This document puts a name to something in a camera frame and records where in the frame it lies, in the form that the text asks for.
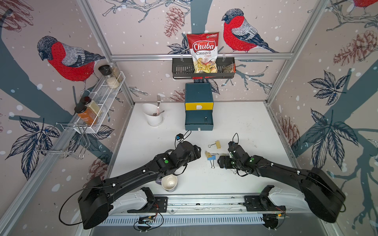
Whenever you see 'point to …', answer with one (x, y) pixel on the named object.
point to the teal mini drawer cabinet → (198, 92)
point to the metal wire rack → (73, 140)
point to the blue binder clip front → (205, 120)
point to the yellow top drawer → (198, 106)
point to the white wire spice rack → (105, 94)
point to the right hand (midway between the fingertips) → (223, 160)
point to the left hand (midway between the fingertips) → (200, 149)
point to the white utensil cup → (148, 109)
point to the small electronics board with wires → (148, 222)
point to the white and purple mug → (169, 182)
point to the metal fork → (158, 109)
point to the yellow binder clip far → (218, 144)
